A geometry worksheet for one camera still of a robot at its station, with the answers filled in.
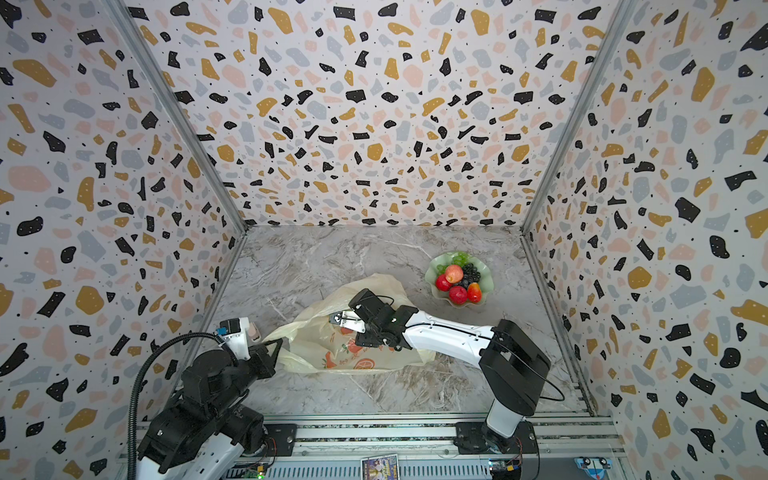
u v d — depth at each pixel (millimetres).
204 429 501
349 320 726
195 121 907
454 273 948
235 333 621
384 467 691
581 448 750
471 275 1001
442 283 1003
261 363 614
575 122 903
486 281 997
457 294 928
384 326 633
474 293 934
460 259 1032
